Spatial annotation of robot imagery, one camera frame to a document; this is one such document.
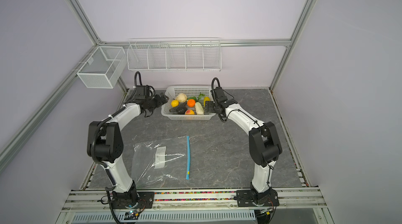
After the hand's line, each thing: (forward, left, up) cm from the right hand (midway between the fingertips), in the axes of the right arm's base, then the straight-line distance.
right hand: (213, 107), depth 94 cm
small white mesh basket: (+20, +69, +15) cm, 73 cm away
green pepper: (+16, +11, -10) cm, 22 cm away
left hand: (+5, +29, +1) cm, 30 cm away
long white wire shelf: (+30, +24, +18) cm, 42 cm away
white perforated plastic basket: (+19, +27, -4) cm, 33 cm away
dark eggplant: (+4, +22, -7) cm, 23 cm away
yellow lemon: (+11, +26, -8) cm, 29 cm away
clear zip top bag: (-29, +29, -11) cm, 43 cm away
